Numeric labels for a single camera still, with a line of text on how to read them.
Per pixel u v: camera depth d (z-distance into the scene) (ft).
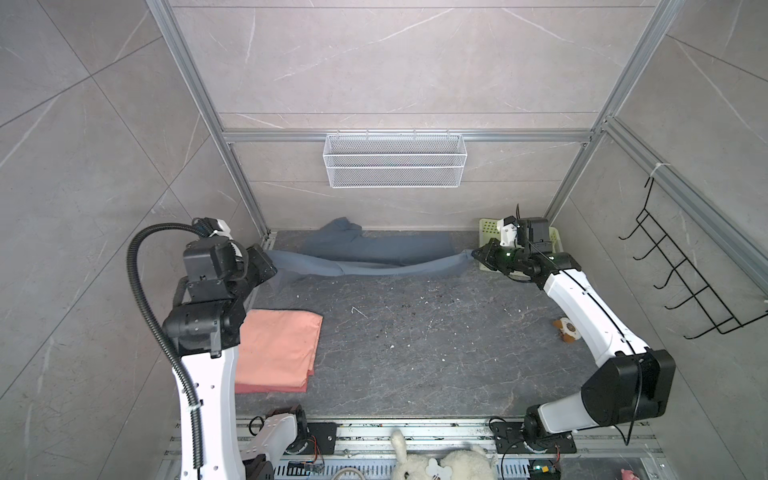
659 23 2.29
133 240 1.22
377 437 2.45
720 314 1.97
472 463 2.06
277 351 2.75
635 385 1.39
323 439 2.41
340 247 3.71
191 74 2.51
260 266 1.73
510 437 2.41
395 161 3.30
